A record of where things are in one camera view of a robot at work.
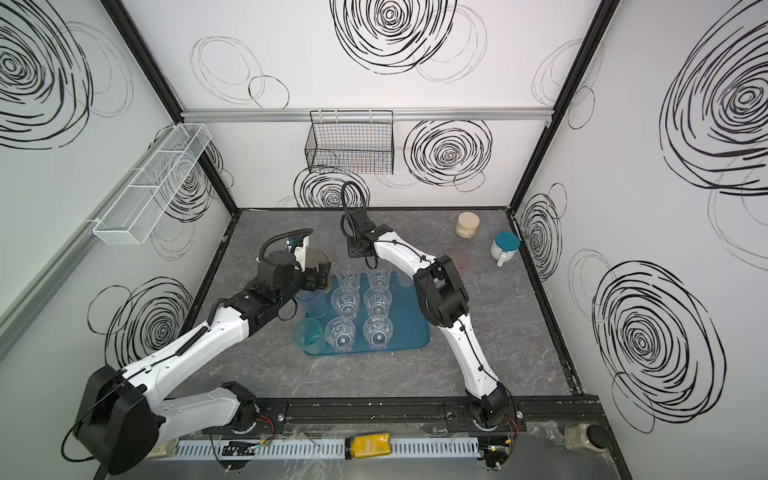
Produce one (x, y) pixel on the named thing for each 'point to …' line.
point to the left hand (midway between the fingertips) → (317, 260)
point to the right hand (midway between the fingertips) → (355, 246)
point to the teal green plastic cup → (310, 335)
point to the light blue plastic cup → (316, 302)
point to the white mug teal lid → (504, 247)
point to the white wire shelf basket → (133, 215)
